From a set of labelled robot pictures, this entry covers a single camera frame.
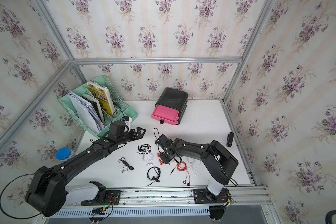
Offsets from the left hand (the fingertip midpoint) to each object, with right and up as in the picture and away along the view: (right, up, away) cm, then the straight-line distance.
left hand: (142, 132), depth 83 cm
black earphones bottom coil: (+7, -25, -1) cm, 26 cm away
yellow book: (-29, +25, +10) cm, 39 cm away
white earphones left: (+3, -17, +5) cm, 18 cm away
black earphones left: (-13, -18, +3) cm, 22 cm away
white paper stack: (-33, +12, -1) cm, 35 cm away
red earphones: (+9, -15, +5) cm, 19 cm away
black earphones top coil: (0, -12, +7) cm, 14 cm away
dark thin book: (-33, +18, +8) cm, 38 cm away
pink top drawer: (+16, +10, +10) cm, 22 cm away
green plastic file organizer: (-23, +16, +31) cm, 42 cm away
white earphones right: (+32, -20, +1) cm, 38 cm away
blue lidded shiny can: (-38, -9, -13) cm, 41 cm away
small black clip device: (+58, -6, +10) cm, 59 cm away
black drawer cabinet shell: (+20, +22, +16) cm, 34 cm away
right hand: (+15, -17, +5) cm, 23 cm away
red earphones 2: (+24, -21, +1) cm, 32 cm away
